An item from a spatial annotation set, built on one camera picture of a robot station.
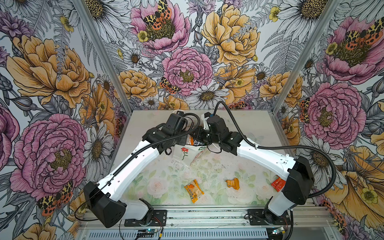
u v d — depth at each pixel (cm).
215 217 76
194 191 81
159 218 73
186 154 79
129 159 44
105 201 38
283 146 50
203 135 68
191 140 74
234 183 84
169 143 48
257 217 69
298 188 43
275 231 72
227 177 87
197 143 79
